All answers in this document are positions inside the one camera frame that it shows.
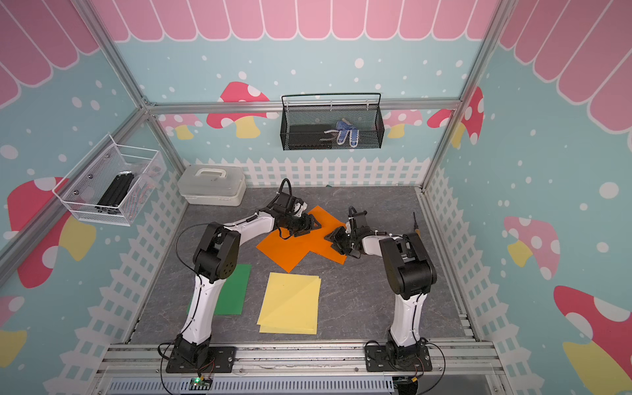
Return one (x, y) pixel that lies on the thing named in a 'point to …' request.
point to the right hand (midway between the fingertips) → (326, 238)
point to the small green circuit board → (197, 383)
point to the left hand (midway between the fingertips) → (315, 230)
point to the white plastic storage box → (212, 184)
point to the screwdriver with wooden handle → (415, 227)
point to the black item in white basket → (115, 192)
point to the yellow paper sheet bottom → (291, 304)
